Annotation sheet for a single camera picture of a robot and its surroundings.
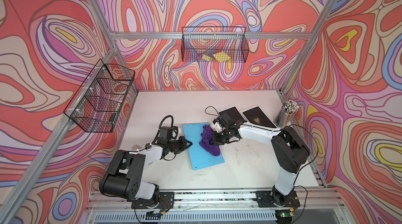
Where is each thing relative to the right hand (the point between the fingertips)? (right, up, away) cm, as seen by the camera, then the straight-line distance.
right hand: (212, 146), depth 88 cm
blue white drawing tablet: (-7, -5, -4) cm, 9 cm away
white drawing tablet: (+16, +19, +20) cm, 32 cm away
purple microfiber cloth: (-4, +3, -2) cm, 5 cm away
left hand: (-11, +1, 0) cm, 11 cm away
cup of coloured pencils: (+44, +17, +4) cm, 47 cm away
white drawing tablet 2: (+30, +17, +17) cm, 38 cm away
